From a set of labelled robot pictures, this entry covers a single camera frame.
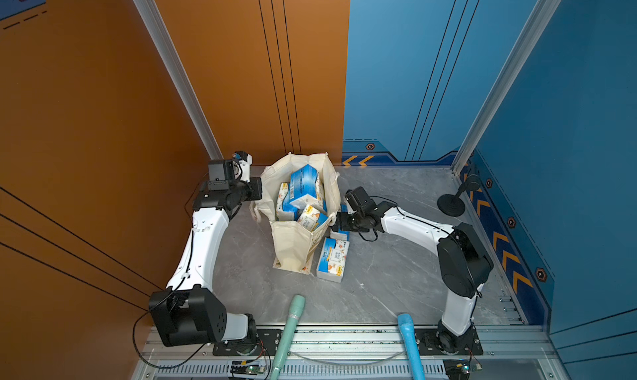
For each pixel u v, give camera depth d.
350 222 0.80
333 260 0.83
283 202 0.85
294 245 0.80
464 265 0.51
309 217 0.81
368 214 0.69
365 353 0.73
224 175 0.59
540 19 0.74
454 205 1.05
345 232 0.89
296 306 0.77
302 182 0.83
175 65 0.84
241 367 0.72
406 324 0.73
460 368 0.70
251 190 0.69
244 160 0.70
